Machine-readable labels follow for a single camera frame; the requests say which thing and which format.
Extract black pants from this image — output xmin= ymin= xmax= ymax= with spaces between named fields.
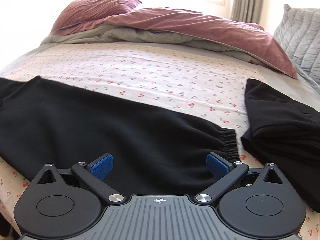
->
xmin=1 ymin=76 xmax=239 ymax=196

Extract black folded garment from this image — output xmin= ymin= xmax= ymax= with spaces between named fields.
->
xmin=241 ymin=79 xmax=319 ymax=212

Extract cherry print bed sheet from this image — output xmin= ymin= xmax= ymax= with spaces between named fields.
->
xmin=0 ymin=41 xmax=320 ymax=240

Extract pink grey duvet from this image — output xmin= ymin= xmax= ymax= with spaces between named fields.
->
xmin=51 ymin=8 xmax=297 ymax=79

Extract pink pillow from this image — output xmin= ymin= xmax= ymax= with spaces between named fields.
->
xmin=50 ymin=0 xmax=142 ymax=34

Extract grey patterned curtain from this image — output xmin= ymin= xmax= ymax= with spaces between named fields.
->
xmin=231 ymin=0 xmax=263 ymax=23

